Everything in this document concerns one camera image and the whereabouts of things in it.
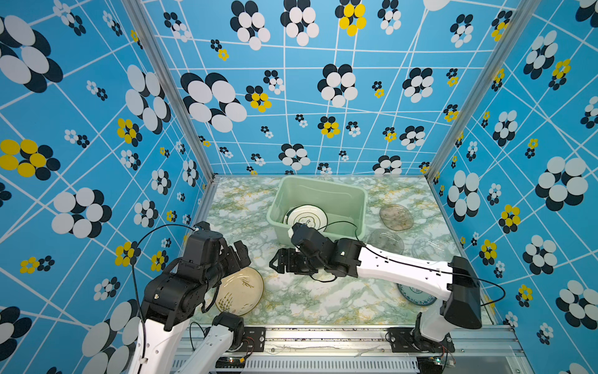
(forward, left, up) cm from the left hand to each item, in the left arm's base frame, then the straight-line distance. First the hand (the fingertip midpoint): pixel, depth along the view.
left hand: (238, 250), depth 64 cm
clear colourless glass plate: (+15, -70, -27) cm, 77 cm away
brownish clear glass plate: (+31, -60, -27) cm, 73 cm away
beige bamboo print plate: (-3, +5, -27) cm, 27 cm away
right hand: (-1, -11, -7) cm, 13 cm away
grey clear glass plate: (+19, -53, -27) cm, 62 cm away
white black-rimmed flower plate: (+30, -20, -24) cm, 43 cm away
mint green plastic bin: (+27, -34, -13) cm, 46 cm away
